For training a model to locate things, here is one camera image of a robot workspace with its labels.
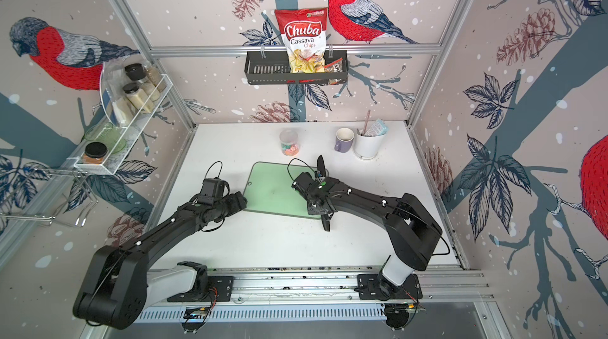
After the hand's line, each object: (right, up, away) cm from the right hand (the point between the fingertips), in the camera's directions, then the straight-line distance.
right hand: (319, 205), depth 86 cm
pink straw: (+22, +33, +18) cm, 43 cm away
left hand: (-30, +2, +3) cm, 30 cm away
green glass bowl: (-65, +26, -16) cm, 72 cm away
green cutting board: (-21, +4, +11) cm, 24 cm away
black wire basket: (-22, +54, +8) cm, 59 cm away
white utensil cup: (+22, +21, +16) cm, 35 cm away
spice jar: (-61, +47, 0) cm, 77 cm away
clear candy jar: (-13, +23, +20) cm, 33 cm away
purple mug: (+12, +26, +18) cm, 34 cm away
